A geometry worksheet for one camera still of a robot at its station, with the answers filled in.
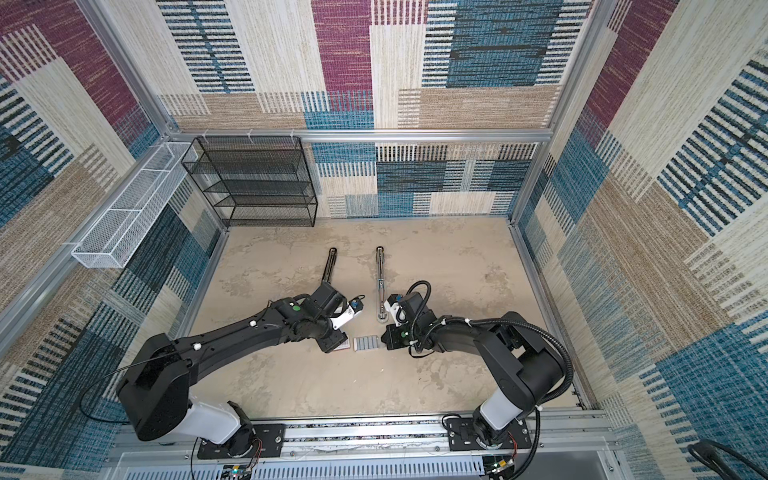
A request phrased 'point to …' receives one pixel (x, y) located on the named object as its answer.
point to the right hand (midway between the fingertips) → (384, 343)
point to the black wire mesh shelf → (255, 181)
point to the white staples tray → (365, 343)
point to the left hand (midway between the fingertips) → (337, 325)
